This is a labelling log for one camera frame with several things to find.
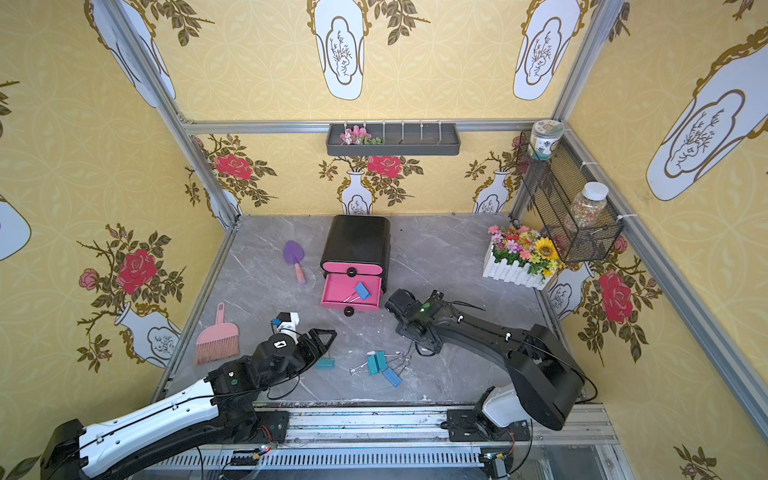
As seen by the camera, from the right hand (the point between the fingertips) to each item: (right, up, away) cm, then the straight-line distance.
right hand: (416, 329), depth 87 cm
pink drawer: (-18, +18, 0) cm, 26 cm away
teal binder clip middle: (-13, -8, -3) cm, 16 cm away
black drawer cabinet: (-18, +24, +5) cm, 31 cm away
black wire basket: (+43, +40, +3) cm, 59 cm away
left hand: (-25, +1, -8) cm, 26 cm away
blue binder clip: (-17, +11, +3) cm, 20 cm away
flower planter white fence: (+31, +21, +1) cm, 38 cm away
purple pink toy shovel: (-43, +21, +23) cm, 53 cm away
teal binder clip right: (-10, -7, -4) cm, 13 cm away
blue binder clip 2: (-7, -11, -5) cm, 14 cm away
